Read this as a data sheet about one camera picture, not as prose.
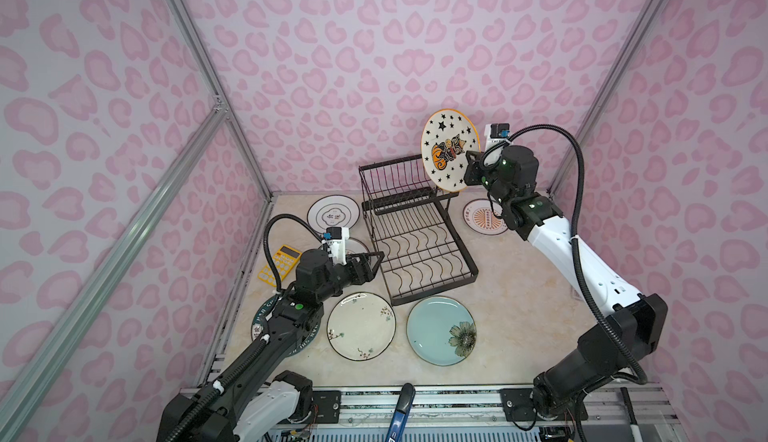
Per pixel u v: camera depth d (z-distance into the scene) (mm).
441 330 859
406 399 707
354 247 1016
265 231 597
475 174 675
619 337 418
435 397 762
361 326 838
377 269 706
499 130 618
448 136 789
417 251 1005
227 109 927
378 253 733
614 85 881
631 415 713
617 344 388
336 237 687
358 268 682
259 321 545
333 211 1136
